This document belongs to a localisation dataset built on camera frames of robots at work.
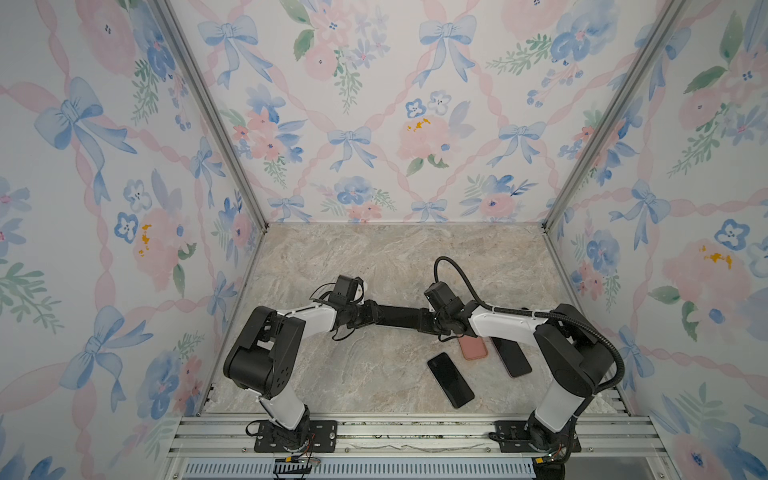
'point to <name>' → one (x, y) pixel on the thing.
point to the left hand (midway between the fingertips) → (382, 314)
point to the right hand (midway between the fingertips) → (414, 323)
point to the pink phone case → (472, 347)
